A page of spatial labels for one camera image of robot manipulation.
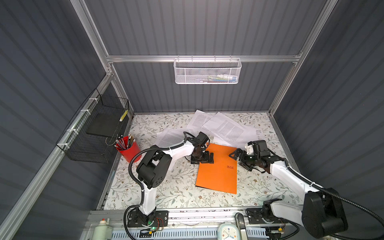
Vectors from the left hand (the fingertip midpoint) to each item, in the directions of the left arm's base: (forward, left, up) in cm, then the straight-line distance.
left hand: (208, 162), depth 91 cm
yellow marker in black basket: (+19, +47, +25) cm, 56 cm away
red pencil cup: (+5, +45, +12) cm, 47 cm away
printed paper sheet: (+22, +25, -1) cm, 33 cm away
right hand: (-2, -16, +6) cm, 17 cm away
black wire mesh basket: (+5, +58, +25) cm, 64 cm away
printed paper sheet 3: (+38, +3, -1) cm, 38 cm away
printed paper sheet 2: (+24, -20, -1) cm, 31 cm away
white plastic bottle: (-32, +50, +5) cm, 60 cm away
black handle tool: (-33, -11, +3) cm, 35 cm away
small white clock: (-35, -5, +1) cm, 35 cm away
